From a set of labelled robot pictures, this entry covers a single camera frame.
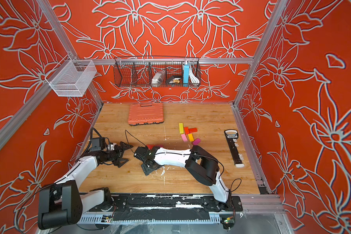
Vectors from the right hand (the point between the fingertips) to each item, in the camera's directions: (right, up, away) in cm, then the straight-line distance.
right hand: (148, 169), depth 84 cm
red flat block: (+29, +21, +19) cm, 41 cm away
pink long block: (+23, +16, +13) cm, 31 cm away
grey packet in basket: (+5, +56, +8) cm, 57 cm away
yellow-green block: (+21, +23, +20) cm, 36 cm away
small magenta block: (+5, +11, +12) cm, 17 cm away
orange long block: (+27, +15, +14) cm, 34 cm away
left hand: (-11, +10, +1) cm, 15 cm away
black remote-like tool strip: (+55, +18, +14) cm, 59 cm away
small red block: (-1, +11, +10) cm, 15 cm away
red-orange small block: (+24, +21, +17) cm, 36 cm away
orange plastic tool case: (-7, +34, +23) cm, 41 cm away
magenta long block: (+30, +14, +13) cm, 36 cm away
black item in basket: (+15, +54, +3) cm, 56 cm away
